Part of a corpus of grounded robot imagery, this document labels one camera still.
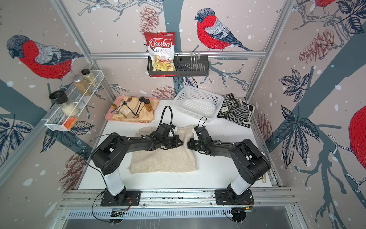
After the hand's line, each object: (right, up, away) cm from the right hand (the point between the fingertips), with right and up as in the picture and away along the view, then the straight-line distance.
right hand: (185, 143), depth 91 cm
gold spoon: (-59, +25, +23) cm, 68 cm away
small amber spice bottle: (-29, +26, +16) cm, 42 cm away
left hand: (0, +2, -2) cm, 2 cm away
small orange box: (-55, +16, -25) cm, 63 cm away
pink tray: (-61, +21, +23) cm, 69 cm away
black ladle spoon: (-39, +31, +29) cm, 58 cm away
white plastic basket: (+12, +27, +27) cm, 40 cm away
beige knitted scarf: (-5, -8, -5) cm, 11 cm away
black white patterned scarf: (+38, +22, +12) cm, 45 cm away
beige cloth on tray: (-43, +23, +23) cm, 54 cm away
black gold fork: (-52, +28, +27) cm, 65 cm away
